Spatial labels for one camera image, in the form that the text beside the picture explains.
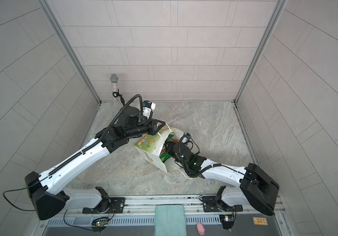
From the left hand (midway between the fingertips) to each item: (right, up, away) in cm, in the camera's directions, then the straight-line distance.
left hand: (168, 123), depth 67 cm
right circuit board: (+28, -46, +1) cm, 54 cm away
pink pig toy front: (+15, -47, -3) cm, 49 cm away
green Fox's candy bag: (-3, -19, +12) cm, 23 cm away
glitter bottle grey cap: (-33, +25, +19) cm, 46 cm away
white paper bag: (-8, -13, +3) cm, 16 cm away
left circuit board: (-30, -44, -3) cm, 53 cm away
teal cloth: (+1, -45, -1) cm, 45 cm away
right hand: (-3, -13, +12) cm, 18 cm away
